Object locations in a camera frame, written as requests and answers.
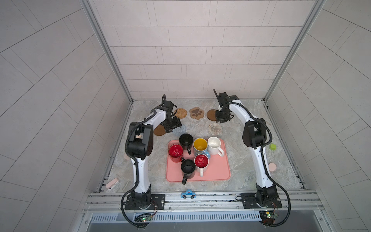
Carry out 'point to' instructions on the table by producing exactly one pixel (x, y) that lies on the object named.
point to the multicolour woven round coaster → (215, 129)
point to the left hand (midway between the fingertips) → (181, 124)
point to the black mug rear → (186, 141)
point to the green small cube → (273, 147)
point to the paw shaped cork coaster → (196, 113)
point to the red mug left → (176, 152)
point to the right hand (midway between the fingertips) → (217, 120)
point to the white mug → (214, 144)
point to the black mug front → (188, 167)
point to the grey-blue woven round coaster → (179, 131)
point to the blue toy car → (188, 194)
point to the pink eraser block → (114, 182)
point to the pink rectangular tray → (218, 168)
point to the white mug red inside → (201, 162)
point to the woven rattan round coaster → (181, 113)
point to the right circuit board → (268, 217)
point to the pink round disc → (272, 166)
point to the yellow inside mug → (200, 146)
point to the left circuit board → (143, 218)
